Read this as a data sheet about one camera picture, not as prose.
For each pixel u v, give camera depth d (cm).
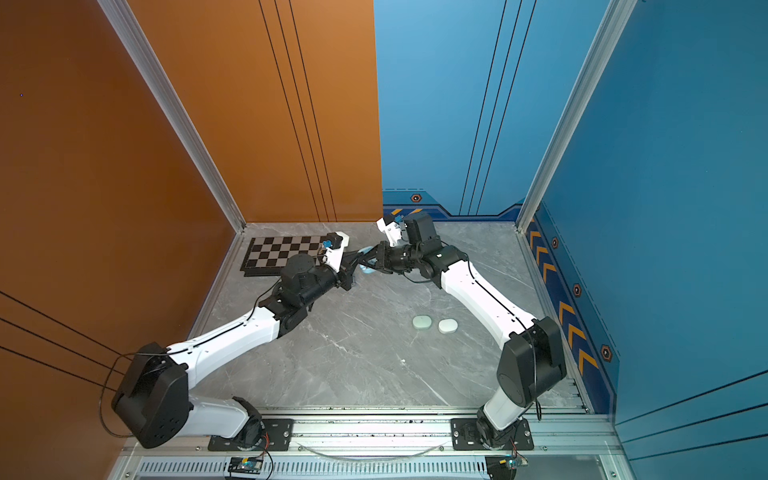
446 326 91
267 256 105
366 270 75
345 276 69
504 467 70
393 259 68
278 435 74
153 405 42
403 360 86
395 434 75
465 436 72
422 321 91
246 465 72
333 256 67
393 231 72
